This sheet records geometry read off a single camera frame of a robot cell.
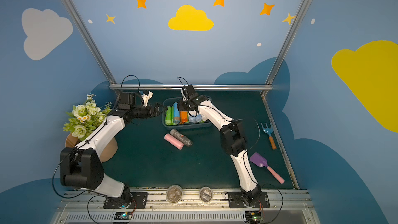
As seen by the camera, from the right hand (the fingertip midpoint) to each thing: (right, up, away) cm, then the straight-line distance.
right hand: (180, 104), depth 95 cm
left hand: (-8, -2, -12) cm, 14 cm away
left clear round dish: (0, -43, -23) cm, 49 cm away
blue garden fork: (+58, -17, +5) cm, 60 cm away
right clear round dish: (+15, -43, -23) cm, 51 cm away
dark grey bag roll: (+4, -22, -4) cm, 23 cm away
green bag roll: (-9, -8, +9) cm, 15 cm away
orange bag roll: (+1, -7, +3) cm, 8 cm away
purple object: (+47, -33, -9) cm, 58 cm away
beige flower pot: (-54, -19, -17) cm, 60 cm away
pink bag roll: (-4, -23, -2) cm, 23 cm away
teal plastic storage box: (+8, -10, +3) cm, 13 cm away
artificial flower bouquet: (-39, -7, -27) cm, 48 cm away
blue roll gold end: (-4, -6, +5) cm, 9 cm away
